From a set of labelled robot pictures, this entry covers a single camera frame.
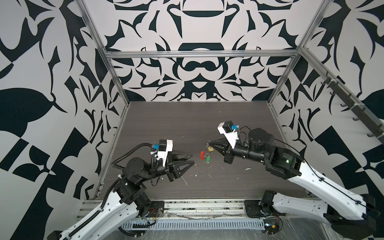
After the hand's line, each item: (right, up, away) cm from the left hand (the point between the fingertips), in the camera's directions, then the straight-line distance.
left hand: (193, 157), depth 55 cm
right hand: (+7, +4, +3) cm, 9 cm away
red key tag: (+4, -1, +8) cm, 9 cm away
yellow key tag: (+7, +2, +6) cm, 9 cm away
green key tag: (+7, -5, +16) cm, 18 cm away
